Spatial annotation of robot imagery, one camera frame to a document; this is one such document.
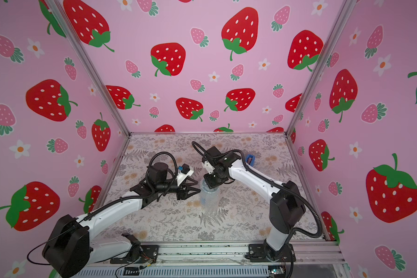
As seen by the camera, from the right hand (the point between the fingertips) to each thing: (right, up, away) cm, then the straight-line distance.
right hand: (206, 187), depth 81 cm
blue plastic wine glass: (+2, -5, -1) cm, 5 cm away
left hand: (-3, +1, -4) cm, 6 cm away
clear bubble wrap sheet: (-4, -7, +9) cm, 12 cm away
